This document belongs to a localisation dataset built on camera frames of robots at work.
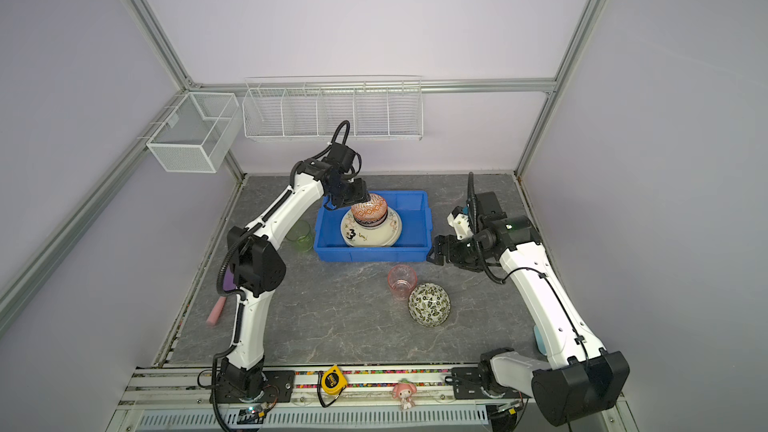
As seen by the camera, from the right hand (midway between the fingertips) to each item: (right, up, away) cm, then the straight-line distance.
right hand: (444, 262), depth 74 cm
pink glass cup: (-10, -9, +17) cm, 22 cm away
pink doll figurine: (-10, -30, -3) cm, 32 cm away
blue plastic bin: (-6, +13, +38) cm, 41 cm away
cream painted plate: (-15, +4, +25) cm, 30 cm away
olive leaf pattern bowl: (-3, -15, +11) cm, 18 cm away
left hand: (-21, +15, +17) cm, 31 cm away
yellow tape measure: (-28, -30, 0) cm, 40 cm away
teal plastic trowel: (+27, -22, +5) cm, 35 cm away
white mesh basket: (-79, +38, +26) cm, 91 cm away
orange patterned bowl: (-20, +11, +25) cm, 34 cm away
